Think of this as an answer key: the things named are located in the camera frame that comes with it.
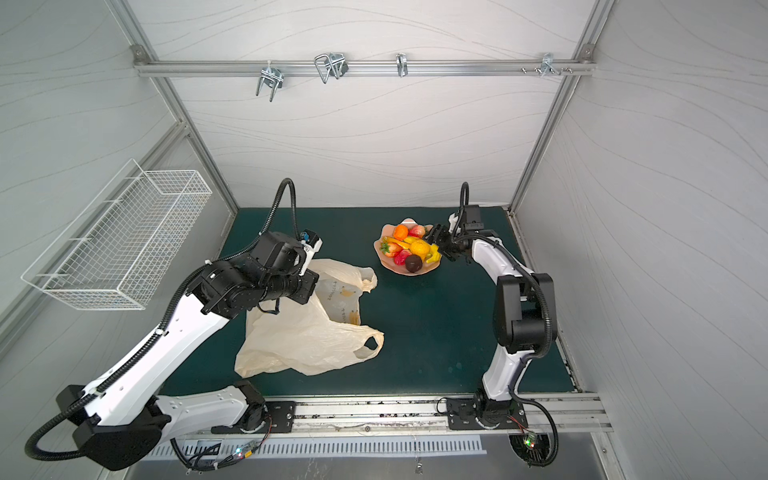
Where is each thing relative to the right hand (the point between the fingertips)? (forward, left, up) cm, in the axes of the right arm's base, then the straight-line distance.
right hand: (434, 235), depth 95 cm
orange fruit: (+6, +11, -7) cm, 15 cm away
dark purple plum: (-6, +6, -8) cm, 12 cm away
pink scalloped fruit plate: (+8, +16, -9) cm, 20 cm away
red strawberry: (-1, +14, -8) cm, 16 cm away
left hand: (-24, +30, +14) cm, 41 cm away
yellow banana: (-3, -1, -7) cm, 8 cm away
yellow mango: (0, +4, -6) cm, 7 cm away
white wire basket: (-24, +76, +19) cm, 82 cm away
